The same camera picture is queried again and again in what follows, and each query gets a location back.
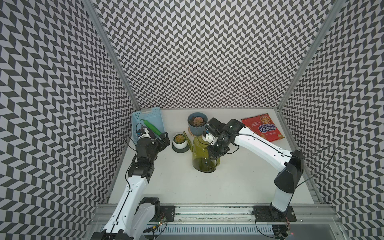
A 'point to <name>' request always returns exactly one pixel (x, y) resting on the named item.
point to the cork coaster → (190, 132)
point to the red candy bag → (262, 125)
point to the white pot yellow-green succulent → (179, 141)
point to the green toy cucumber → (147, 123)
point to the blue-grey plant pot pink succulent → (197, 122)
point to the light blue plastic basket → (152, 115)
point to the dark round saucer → (180, 150)
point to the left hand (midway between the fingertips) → (160, 138)
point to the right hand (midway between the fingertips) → (213, 159)
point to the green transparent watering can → (202, 161)
